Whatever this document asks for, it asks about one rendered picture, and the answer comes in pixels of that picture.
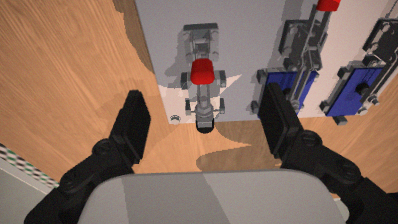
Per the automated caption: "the blue rectangular plate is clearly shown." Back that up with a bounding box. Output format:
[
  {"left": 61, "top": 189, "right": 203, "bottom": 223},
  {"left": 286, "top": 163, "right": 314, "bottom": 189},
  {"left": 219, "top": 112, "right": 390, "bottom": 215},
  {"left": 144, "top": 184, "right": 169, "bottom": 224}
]
[{"left": 324, "top": 64, "right": 385, "bottom": 117}]

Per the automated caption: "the blue flat plate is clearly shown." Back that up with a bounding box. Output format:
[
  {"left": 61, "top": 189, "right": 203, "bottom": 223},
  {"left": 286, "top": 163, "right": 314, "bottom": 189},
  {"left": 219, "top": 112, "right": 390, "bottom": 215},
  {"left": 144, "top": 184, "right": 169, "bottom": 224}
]
[{"left": 258, "top": 67, "right": 317, "bottom": 111}]

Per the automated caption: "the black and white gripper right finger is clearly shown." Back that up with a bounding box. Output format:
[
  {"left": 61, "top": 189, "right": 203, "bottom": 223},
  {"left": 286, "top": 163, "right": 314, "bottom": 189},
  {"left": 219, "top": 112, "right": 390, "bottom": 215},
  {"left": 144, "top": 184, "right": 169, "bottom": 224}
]
[{"left": 259, "top": 82, "right": 398, "bottom": 224}]

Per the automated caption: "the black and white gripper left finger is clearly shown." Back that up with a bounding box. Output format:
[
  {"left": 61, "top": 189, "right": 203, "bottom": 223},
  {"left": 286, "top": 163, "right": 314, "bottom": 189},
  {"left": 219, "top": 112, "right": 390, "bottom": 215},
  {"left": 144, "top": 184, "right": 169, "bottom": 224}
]
[{"left": 24, "top": 90, "right": 151, "bottom": 224}]

